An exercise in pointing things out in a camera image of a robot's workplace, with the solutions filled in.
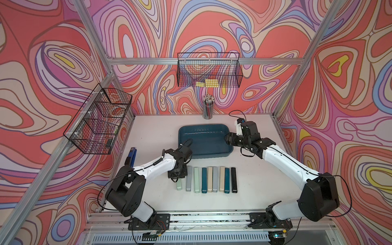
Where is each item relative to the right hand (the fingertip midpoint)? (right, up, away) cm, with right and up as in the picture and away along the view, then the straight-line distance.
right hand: (228, 141), depth 85 cm
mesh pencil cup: (-10, +25, +21) cm, 34 cm away
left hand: (-26, -21, +1) cm, 33 cm away
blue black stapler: (-59, -13, +8) cm, 61 cm away
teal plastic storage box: (-9, -1, +20) cm, 22 cm away
